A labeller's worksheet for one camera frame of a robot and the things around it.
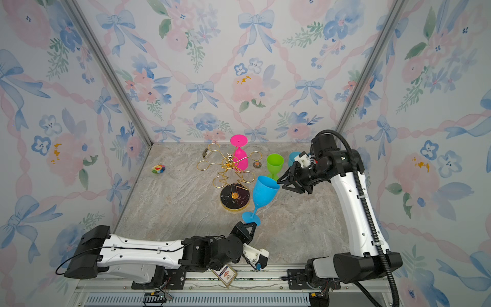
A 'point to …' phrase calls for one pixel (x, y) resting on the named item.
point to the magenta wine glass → (240, 157)
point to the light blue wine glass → (292, 155)
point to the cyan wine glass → (265, 190)
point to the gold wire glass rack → (234, 195)
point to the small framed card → (226, 274)
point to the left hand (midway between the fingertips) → (253, 218)
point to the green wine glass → (275, 164)
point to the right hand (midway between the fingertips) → (281, 182)
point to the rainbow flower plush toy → (158, 169)
